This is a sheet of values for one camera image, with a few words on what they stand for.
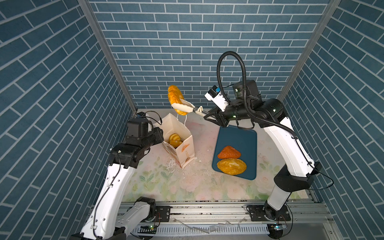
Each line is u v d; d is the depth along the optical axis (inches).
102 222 14.3
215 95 19.7
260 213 28.7
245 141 40.4
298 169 16.5
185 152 30.4
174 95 24.0
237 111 19.4
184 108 23.9
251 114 16.6
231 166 33.2
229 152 35.8
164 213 28.7
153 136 23.9
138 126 18.7
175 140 35.7
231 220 29.0
